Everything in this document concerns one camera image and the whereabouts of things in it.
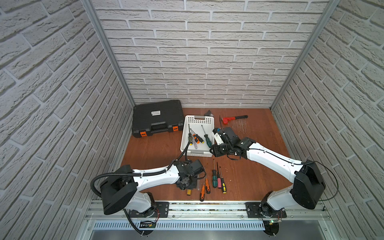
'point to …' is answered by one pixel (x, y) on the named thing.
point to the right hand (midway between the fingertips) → (211, 149)
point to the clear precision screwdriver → (194, 142)
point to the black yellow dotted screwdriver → (190, 137)
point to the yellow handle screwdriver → (189, 192)
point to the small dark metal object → (208, 113)
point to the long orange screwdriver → (202, 193)
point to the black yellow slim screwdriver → (223, 186)
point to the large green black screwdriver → (208, 141)
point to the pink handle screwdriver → (219, 179)
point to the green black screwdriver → (214, 176)
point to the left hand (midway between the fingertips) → (194, 185)
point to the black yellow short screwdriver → (198, 137)
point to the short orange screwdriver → (207, 187)
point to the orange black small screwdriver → (195, 138)
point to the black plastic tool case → (159, 117)
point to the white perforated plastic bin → (195, 122)
